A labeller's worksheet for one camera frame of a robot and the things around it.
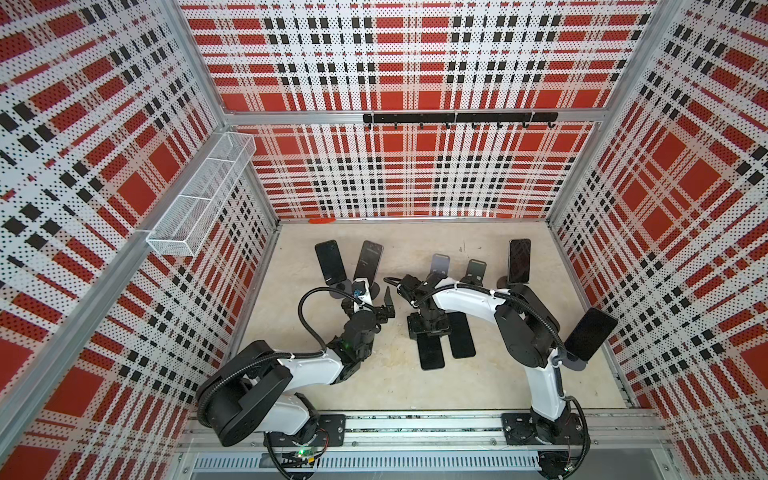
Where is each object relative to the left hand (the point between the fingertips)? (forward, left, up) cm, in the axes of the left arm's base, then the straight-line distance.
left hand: (375, 293), depth 85 cm
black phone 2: (+17, +4, -6) cm, 18 cm away
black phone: (+12, +15, 0) cm, 19 cm away
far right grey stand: (+11, -43, -11) cm, 45 cm away
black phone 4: (+10, -45, 0) cm, 46 cm away
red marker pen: (+46, +27, -15) cm, 56 cm away
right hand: (-8, -16, -11) cm, 21 cm away
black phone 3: (-13, -16, -12) cm, 24 cm away
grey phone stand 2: (+13, -21, -5) cm, 25 cm away
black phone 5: (-8, -26, -12) cm, 30 cm away
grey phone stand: (+10, -32, -5) cm, 34 cm away
